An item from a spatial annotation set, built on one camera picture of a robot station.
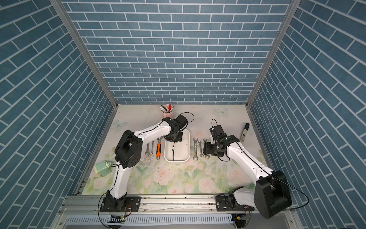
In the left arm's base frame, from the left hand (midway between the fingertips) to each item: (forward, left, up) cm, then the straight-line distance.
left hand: (180, 140), depth 95 cm
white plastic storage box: (-6, -2, 0) cm, 7 cm away
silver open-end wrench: (-8, -14, -4) cm, 17 cm away
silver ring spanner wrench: (-9, +4, -3) cm, 10 cm away
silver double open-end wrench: (-10, -10, -4) cm, 15 cm away
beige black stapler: (+4, -44, 0) cm, 45 cm away
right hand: (-10, -18, +6) cm, 21 cm away
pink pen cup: (+18, +8, +6) cm, 21 cm away
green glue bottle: (-20, +42, +3) cm, 47 cm away
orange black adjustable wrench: (-8, +14, -2) cm, 16 cm away
